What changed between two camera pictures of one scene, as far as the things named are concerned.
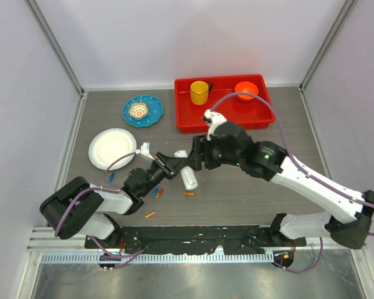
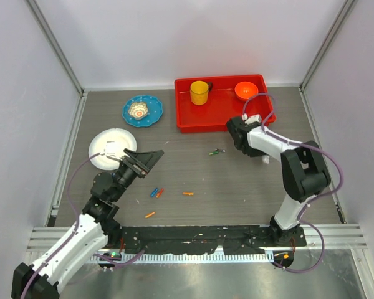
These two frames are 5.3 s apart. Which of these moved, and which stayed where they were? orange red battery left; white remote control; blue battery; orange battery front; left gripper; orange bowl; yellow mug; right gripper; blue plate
Moved: right gripper; left gripper; white remote control
Stayed: yellow mug; blue battery; orange battery front; blue plate; orange red battery left; orange bowl
